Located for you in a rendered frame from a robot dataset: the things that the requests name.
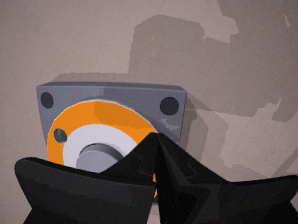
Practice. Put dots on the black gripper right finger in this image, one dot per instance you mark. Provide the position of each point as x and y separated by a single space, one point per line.
189 193

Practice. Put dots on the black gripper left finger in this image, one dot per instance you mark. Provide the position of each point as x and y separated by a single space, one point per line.
122 194

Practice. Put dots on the orange round plate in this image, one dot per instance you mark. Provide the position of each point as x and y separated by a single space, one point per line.
96 121

